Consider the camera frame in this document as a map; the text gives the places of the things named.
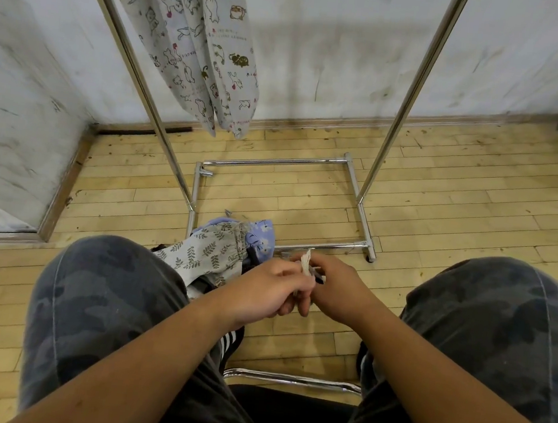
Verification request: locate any person's left hand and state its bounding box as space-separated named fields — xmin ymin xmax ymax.
xmin=214 ymin=251 xmax=319 ymax=340

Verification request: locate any person's right hand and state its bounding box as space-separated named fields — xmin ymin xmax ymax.
xmin=283 ymin=249 xmax=390 ymax=331

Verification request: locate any blue floral bag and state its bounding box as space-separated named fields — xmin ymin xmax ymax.
xmin=190 ymin=211 xmax=278 ymax=264

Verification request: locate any chrome clothes rack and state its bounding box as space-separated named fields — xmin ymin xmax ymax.
xmin=46 ymin=0 xmax=474 ymax=272

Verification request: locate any person's left forearm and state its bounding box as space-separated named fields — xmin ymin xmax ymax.
xmin=8 ymin=282 xmax=246 ymax=423

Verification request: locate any person's right forearm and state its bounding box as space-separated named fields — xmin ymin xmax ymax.
xmin=341 ymin=298 xmax=558 ymax=423

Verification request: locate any black striped left shoe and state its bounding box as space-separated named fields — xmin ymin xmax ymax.
xmin=214 ymin=323 xmax=246 ymax=376

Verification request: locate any black striped shoe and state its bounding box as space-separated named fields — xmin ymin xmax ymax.
xmin=214 ymin=323 xmax=246 ymax=376
xmin=354 ymin=341 xmax=371 ymax=380

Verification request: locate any black striped right shoe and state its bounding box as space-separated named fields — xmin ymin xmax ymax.
xmin=354 ymin=341 xmax=371 ymax=380

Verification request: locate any black chair seat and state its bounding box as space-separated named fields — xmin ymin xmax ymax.
xmin=224 ymin=382 xmax=359 ymax=423

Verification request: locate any black baseboard strip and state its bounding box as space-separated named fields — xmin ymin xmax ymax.
xmin=97 ymin=118 xmax=194 ymax=145

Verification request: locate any chrome chair frame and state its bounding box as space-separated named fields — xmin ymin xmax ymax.
xmin=222 ymin=366 xmax=364 ymax=397

